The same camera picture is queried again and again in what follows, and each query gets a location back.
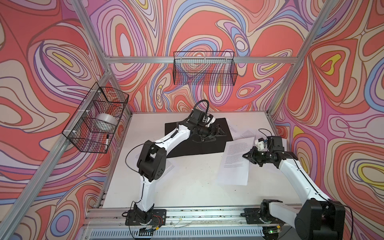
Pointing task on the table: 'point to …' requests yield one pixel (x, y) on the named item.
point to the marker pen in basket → (107, 139)
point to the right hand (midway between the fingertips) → (244, 157)
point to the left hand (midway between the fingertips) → (221, 134)
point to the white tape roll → (106, 122)
